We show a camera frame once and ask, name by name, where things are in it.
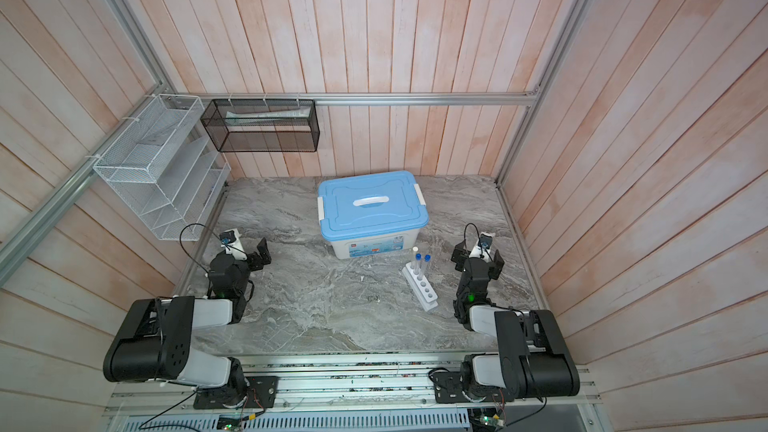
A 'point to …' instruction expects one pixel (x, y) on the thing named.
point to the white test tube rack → (421, 287)
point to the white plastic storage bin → (389, 243)
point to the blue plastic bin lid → (371, 205)
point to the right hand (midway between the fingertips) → (481, 244)
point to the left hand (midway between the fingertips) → (253, 245)
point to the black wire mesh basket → (262, 125)
